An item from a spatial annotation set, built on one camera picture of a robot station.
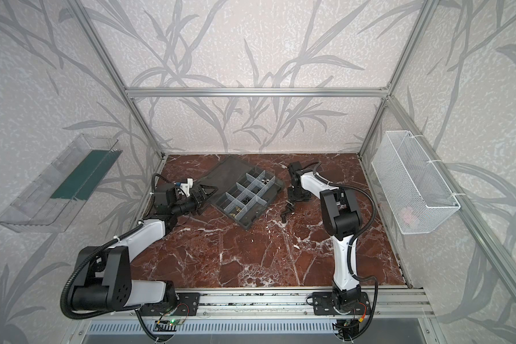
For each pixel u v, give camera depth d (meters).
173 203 0.71
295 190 0.89
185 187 0.81
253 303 0.75
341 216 0.56
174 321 0.71
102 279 0.42
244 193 0.99
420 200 0.60
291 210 0.98
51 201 0.63
